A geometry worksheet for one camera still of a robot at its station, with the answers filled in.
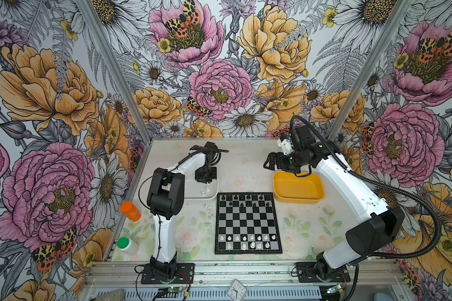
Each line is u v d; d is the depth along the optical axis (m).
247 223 0.85
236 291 0.69
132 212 0.83
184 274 0.73
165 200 0.54
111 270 0.78
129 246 0.73
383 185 0.44
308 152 0.55
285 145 0.73
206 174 0.89
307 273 0.74
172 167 0.59
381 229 0.41
